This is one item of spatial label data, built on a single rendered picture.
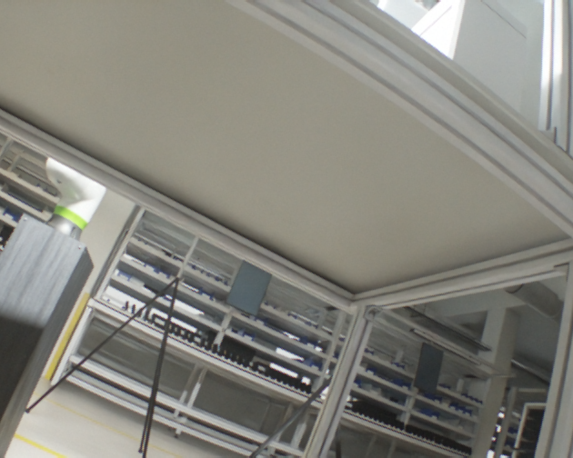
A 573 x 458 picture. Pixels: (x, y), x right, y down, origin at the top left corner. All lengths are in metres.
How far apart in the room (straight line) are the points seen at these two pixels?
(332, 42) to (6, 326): 1.28
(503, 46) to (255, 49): 0.37
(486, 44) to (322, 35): 0.27
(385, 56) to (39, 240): 1.25
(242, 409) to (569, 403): 7.30
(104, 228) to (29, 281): 3.72
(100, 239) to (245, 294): 1.69
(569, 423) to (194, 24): 0.79
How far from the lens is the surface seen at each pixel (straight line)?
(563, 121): 0.77
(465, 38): 0.70
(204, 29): 0.72
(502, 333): 7.66
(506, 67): 0.73
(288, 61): 0.69
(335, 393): 1.28
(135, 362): 7.48
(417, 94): 0.58
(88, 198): 1.64
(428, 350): 5.79
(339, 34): 0.55
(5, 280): 1.57
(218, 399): 7.74
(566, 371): 0.78
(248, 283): 4.70
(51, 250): 1.55
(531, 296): 6.73
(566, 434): 0.74
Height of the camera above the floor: 0.52
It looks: 20 degrees up
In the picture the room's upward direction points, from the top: 23 degrees clockwise
